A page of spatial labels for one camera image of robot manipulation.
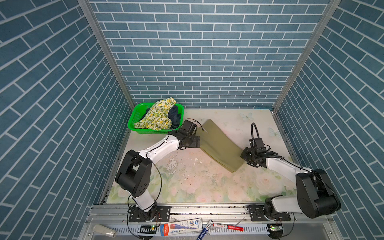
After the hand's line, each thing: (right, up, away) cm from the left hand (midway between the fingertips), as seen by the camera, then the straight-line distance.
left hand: (197, 143), depth 90 cm
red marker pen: (+18, -37, -20) cm, 46 cm away
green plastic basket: (-45, +18, +21) cm, 53 cm away
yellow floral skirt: (-28, +16, +11) cm, 34 cm away
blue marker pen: (+4, -37, -22) cm, 44 cm away
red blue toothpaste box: (-7, -37, -21) cm, 43 cm away
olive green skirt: (+16, -3, +9) cm, 19 cm away
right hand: (+29, -8, +3) cm, 30 cm away
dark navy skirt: (-16, +16, +15) cm, 27 cm away
